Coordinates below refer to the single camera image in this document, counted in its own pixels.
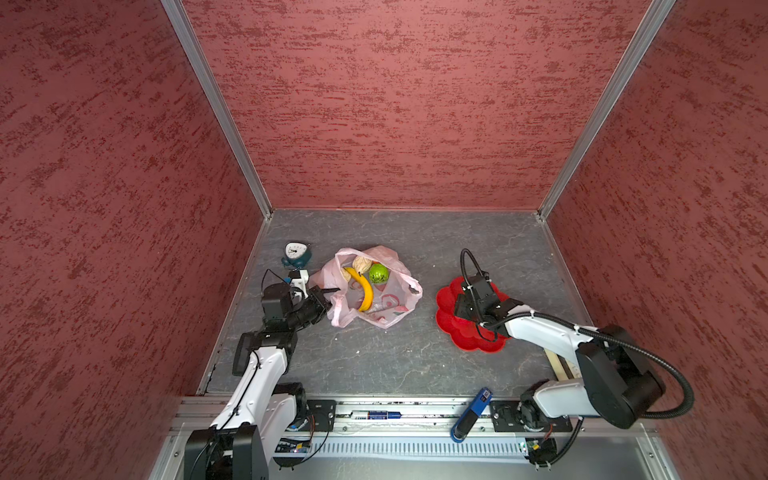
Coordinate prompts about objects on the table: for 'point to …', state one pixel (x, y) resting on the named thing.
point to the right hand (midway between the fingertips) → (461, 311)
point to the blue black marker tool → (474, 412)
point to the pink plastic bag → (372, 283)
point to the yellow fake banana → (366, 286)
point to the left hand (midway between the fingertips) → (342, 295)
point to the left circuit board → (288, 445)
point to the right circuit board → (541, 451)
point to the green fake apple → (378, 273)
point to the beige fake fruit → (361, 264)
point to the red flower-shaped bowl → (464, 332)
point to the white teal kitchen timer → (297, 254)
